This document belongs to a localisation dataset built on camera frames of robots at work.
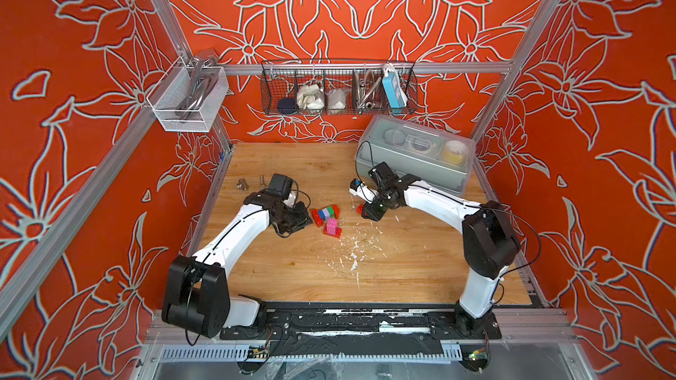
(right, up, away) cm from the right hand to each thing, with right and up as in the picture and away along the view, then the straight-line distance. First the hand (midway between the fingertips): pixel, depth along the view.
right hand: (360, 210), depth 89 cm
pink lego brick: (-10, -4, -2) cm, 11 cm away
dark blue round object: (-27, +38, +8) cm, 48 cm away
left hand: (-17, -2, -5) cm, 18 cm away
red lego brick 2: (-8, -1, +7) cm, 11 cm away
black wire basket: (-10, +46, +11) cm, 49 cm away
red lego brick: (-15, -3, +4) cm, 16 cm away
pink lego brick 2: (-10, -7, -2) cm, 12 cm away
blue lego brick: (-14, -2, +4) cm, 14 cm away
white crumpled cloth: (-18, +41, +3) cm, 45 cm away
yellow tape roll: (+35, +20, +6) cm, 41 cm away
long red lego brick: (-8, -8, +2) cm, 12 cm away
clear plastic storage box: (+28, +18, -2) cm, 33 cm away
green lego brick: (-10, -1, +6) cm, 12 cm away
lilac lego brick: (-12, -2, +6) cm, 14 cm away
